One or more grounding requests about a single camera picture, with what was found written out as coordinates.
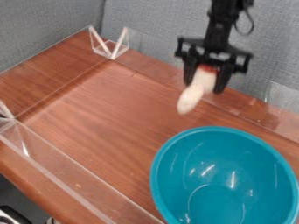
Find clear acrylic back barrier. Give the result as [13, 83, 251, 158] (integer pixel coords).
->
[115, 27, 299, 143]

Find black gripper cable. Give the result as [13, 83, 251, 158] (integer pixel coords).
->
[232, 5, 256, 37]

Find blue plastic bowl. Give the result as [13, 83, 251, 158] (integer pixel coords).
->
[149, 126, 299, 224]

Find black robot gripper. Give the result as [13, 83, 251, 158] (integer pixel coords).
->
[175, 37, 252, 94]

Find clear acrylic corner bracket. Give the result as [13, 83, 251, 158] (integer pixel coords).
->
[88, 26, 129, 60]

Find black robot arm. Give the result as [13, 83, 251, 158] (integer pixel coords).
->
[173, 0, 255, 94]

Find white mushroom with brown cap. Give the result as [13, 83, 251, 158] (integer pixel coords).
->
[176, 65, 217, 115]

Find clear acrylic barrier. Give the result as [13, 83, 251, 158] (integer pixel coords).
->
[0, 24, 93, 75]
[0, 101, 164, 224]
[115, 27, 299, 143]

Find clear acrylic left barrier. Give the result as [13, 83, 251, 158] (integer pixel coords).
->
[0, 24, 93, 75]

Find clear acrylic front barrier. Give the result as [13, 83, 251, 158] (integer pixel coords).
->
[0, 101, 164, 224]

